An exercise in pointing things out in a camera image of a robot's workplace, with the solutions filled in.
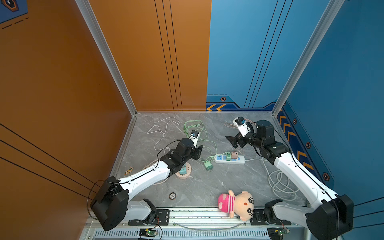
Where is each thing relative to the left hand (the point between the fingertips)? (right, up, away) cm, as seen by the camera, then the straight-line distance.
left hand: (198, 142), depth 83 cm
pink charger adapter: (+22, -8, +6) cm, 24 cm away
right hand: (+19, +7, -4) cm, 20 cm away
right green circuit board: (+37, -42, -12) cm, 58 cm away
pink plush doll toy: (+20, -29, -12) cm, 37 cm away
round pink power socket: (-8, -20, +2) cm, 21 cm away
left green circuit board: (-24, -42, -12) cm, 50 cm away
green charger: (+17, -9, +4) cm, 20 cm away
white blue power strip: (+14, -11, +9) cm, 20 cm away
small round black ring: (-14, -29, -2) cm, 33 cm away
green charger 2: (+6, -15, +6) cm, 17 cm away
